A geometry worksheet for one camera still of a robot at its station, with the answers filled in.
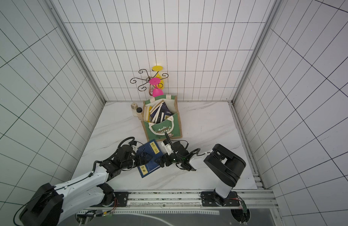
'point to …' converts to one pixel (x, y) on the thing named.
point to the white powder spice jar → (134, 106)
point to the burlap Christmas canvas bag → (169, 128)
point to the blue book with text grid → (161, 116)
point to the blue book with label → (152, 148)
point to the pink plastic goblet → (156, 92)
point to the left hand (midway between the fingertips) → (146, 160)
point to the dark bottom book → (164, 109)
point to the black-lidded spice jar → (139, 113)
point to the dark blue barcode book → (165, 109)
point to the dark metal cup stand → (148, 79)
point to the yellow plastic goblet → (158, 68)
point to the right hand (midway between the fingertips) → (159, 154)
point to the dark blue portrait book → (153, 113)
